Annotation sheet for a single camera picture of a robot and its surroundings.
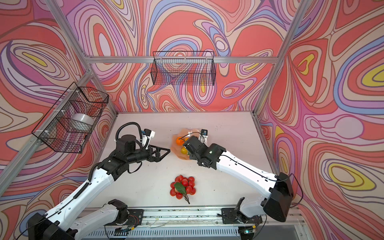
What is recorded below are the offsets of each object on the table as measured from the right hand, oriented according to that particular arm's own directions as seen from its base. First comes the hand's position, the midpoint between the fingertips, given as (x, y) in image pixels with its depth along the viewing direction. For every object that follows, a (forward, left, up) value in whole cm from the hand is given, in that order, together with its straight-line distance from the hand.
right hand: (198, 153), depth 78 cm
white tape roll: (+13, +58, +16) cm, 61 cm away
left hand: (0, +17, +6) cm, 18 cm away
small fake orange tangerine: (+16, +11, -11) cm, 22 cm away
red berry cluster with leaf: (-14, +9, -10) cm, 19 cm away
